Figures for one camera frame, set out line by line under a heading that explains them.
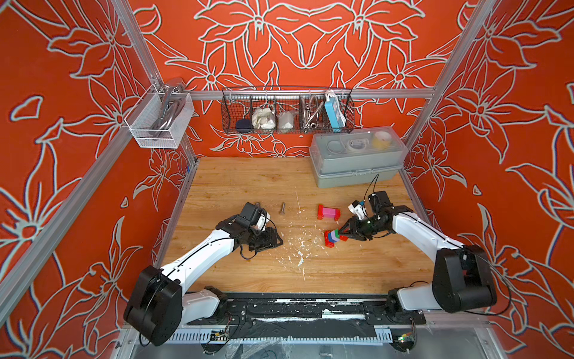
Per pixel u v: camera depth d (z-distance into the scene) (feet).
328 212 3.13
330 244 2.80
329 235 2.83
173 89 2.80
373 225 2.37
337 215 3.12
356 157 3.39
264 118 2.99
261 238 2.30
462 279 1.40
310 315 2.40
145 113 2.59
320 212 3.19
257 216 2.21
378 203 2.33
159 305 1.30
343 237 2.67
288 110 3.13
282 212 3.20
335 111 2.83
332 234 2.79
